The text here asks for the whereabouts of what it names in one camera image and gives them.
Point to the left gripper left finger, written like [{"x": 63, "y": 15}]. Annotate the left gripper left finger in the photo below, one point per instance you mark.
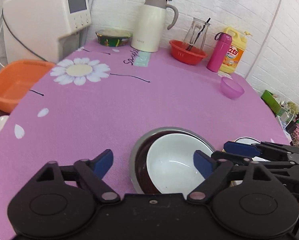
[{"x": 91, "y": 173}]

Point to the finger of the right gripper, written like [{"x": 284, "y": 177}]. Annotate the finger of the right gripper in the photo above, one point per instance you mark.
[{"x": 241, "y": 149}]

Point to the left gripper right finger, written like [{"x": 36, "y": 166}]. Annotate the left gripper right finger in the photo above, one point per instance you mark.
[{"x": 215, "y": 174}]

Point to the stainless steel bowl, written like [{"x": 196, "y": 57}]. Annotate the stainless steel bowl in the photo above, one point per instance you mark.
[{"x": 139, "y": 159}]

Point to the purple plastic bowl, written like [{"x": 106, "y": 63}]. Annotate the purple plastic bowl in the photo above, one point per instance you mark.
[{"x": 230, "y": 88}]

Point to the white plate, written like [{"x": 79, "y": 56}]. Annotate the white plate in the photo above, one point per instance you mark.
[{"x": 250, "y": 141}]

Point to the white power strip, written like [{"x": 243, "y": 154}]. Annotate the white power strip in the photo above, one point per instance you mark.
[{"x": 287, "y": 121}]

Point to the green box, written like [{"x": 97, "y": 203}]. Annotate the green box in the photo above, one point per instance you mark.
[{"x": 270, "y": 101}]

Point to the pink floral tablecloth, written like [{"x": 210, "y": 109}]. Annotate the pink floral tablecloth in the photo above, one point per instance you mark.
[{"x": 61, "y": 121}]

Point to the red plastic basket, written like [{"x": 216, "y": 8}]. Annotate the red plastic basket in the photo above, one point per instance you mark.
[{"x": 190, "y": 57}]

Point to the yellow detergent bottle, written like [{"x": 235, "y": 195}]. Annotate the yellow detergent bottle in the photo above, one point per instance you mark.
[{"x": 235, "y": 51}]

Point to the pink thermos bottle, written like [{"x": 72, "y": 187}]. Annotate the pink thermos bottle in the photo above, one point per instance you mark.
[{"x": 224, "y": 42}]

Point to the black stirring stick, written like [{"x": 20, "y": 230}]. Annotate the black stirring stick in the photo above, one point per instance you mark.
[{"x": 198, "y": 36}]

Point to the glass jar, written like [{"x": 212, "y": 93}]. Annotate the glass jar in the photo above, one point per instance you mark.
[{"x": 196, "y": 33}]

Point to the orange plastic basin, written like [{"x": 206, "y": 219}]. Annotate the orange plastic basin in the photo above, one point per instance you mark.
[{"x": 17, "y": 78}]

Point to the green instant noodle bowl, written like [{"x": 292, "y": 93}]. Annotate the green instant noodle bowl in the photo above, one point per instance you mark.
[{"x": 113, "y": 37}]

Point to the cream thermos jug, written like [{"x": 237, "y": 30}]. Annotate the cream thermos jug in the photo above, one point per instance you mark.
[{"x": 150, "y": 24}]

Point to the white water dispenser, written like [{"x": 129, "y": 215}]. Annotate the white water dispenser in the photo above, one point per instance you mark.
[{"x": 46, "y": 30}]

